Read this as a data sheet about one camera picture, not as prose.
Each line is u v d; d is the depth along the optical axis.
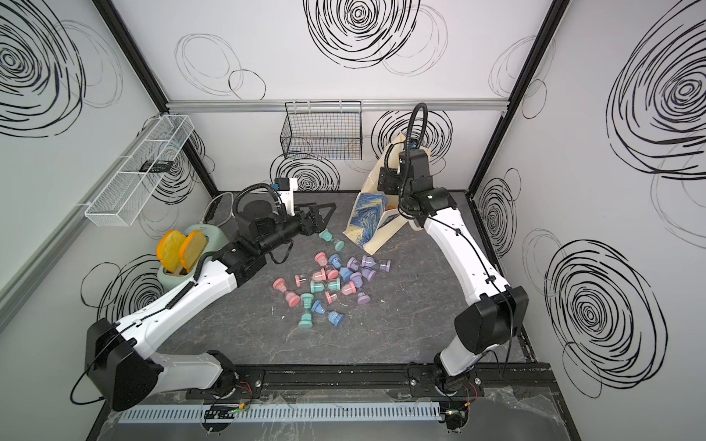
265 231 0.56
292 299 0.86
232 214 0.53
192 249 0.78
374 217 0.90
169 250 0.77
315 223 0.62
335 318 0.82
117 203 0.71
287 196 0.62
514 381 0.75
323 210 0.62
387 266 0.94
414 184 0.57
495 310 0.41
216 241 0.86
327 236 1.04
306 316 0.84
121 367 0.38
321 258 0.96
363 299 0.87
